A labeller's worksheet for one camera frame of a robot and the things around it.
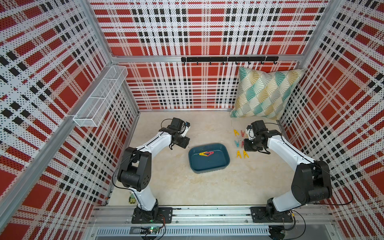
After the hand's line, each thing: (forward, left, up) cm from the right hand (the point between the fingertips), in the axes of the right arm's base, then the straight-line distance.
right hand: (248, 147), depth 88 cm
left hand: (+6, +39, -2) cm, 39 cm away
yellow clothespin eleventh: (0, +4, -9) cm, 10 cm away
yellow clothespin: (+17, +3, -9) cm, 20 cm away
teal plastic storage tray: (-3, +16, -10) cm, 19 cm away
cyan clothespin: (+8, +4, -9) cm, 13 cm away
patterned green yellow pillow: (+29, -11, +16) cm, 35 cm away
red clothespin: (+15, -1, -8) cm, 17 cm away
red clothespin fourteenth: (+1, +23, -9) cm, 24 cm away
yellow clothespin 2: (0, +28, -9) cm, 29 cm away
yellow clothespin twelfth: (0, 0, -9) cm, 9 cm away
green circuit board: (-40, +51, -7) cm, 66 cm away
